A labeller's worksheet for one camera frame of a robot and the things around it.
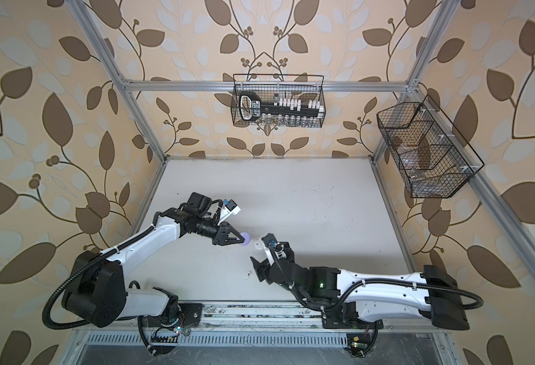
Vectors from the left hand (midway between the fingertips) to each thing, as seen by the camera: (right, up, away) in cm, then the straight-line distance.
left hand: (238, 237), depth 77 cm
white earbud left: (+3, -15, +6) cm, 16 cm away
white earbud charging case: (+6, -6, +12) cm, 15 cm away
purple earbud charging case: (+3, +1, -1) cm, 3 cm away
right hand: (+8, -4, -5) cm, 10 cm away
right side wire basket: (+65, +27, -3) cm, 70 cm away
